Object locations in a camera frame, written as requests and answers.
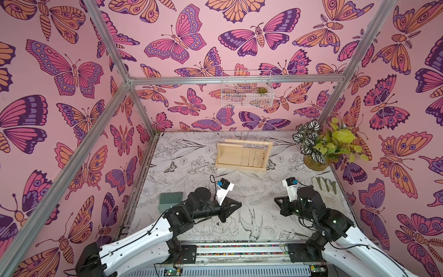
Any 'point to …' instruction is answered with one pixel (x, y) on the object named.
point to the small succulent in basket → (262, 90)
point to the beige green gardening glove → (330, 193)
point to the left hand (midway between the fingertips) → (241, 205)
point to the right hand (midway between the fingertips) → (275, 198)
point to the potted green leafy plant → (319, 147)
